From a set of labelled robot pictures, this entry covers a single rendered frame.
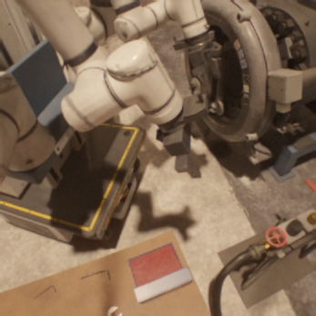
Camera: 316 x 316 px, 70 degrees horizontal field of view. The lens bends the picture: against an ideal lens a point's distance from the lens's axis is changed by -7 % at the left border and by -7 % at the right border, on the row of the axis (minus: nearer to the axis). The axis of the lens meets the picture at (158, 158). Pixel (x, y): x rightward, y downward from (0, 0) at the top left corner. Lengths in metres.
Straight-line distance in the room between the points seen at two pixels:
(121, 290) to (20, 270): 0.85
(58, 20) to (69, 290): 0.77
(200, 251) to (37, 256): 0.91
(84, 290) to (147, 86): 0.67
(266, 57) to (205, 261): 0.99
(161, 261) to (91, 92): 0.59
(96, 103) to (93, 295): 0.61
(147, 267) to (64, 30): 0.71
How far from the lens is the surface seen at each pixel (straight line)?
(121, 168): 1.25
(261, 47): 1.04
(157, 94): 0.47
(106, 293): 0.86
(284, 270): 1.42
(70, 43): 0.57
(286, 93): 0.96
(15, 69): 0.96
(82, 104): 0.49
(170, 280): 0.71
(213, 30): 1.24
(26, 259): 1.58
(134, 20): 0.83
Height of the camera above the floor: 1.29
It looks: 50 degrees down
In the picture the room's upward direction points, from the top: 7 degrees counter-clockwise
